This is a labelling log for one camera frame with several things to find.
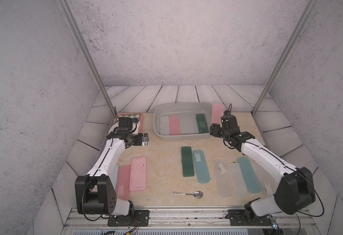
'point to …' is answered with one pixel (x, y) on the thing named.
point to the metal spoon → (197, 194)
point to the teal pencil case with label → (203, 173)
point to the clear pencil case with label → (223, 178)
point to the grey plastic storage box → (183, 121)
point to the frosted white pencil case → (164, 125)
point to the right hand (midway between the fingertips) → (216, 127)
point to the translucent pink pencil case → (217, 110)
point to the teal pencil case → (250, 178)
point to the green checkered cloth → (134, 115)
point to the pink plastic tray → (141, 120)
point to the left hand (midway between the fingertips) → (142, 138)
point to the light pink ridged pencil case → (137, 179)
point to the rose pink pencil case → (123, 184)
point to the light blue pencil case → (113, 176)
